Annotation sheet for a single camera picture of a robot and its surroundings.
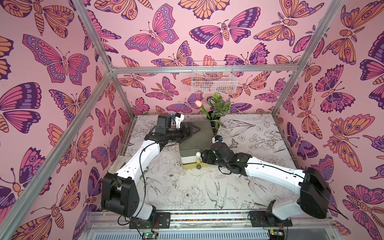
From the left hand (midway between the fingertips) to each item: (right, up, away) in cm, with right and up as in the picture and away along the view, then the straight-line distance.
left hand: (197, 132), depth 78 cm
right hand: (+2, -14, +2) cm, 14 cm away
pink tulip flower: (+1, +17, +11) cm, 20 cm away
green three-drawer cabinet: (-3, -9, -1) cm, 10 cm away
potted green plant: (+14, +14, +11) cm, 23 cm away
